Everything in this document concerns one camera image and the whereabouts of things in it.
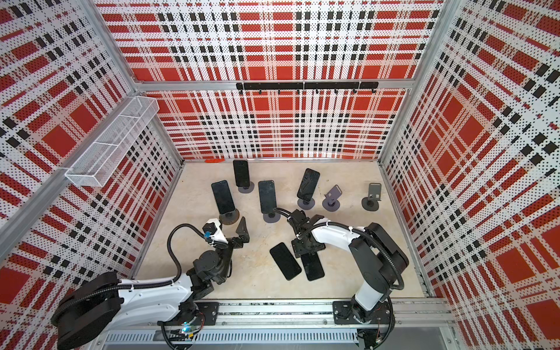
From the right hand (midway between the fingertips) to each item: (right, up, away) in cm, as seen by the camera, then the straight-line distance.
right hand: (308, 251), depth 88 cm
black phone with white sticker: (-9, -3, -1) cm, 10 cm away
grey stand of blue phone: (+12, +19, +11) cm, 25 cm away
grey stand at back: (-30, +25, +20) cm, 43 cm away
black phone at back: (-30, +35, +11) cm, 48 cm away
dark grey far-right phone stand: (+32, +18, +16) cm, 40 cm away
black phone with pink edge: (+1, +27, +8) cm, 29 cm away
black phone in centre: (-17, +22, +5) cm, 29 cm away
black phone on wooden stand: (-36, +22, +3) cm, 42 cm away
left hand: (-28, +14, -10) cm, 33 cm away
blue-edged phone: (+1, -4, -4) cm, 6 cm away
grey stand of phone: (0, +17, +16) cm, 24 cm away
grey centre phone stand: (-16, +12, +10) cm, 23 cm away
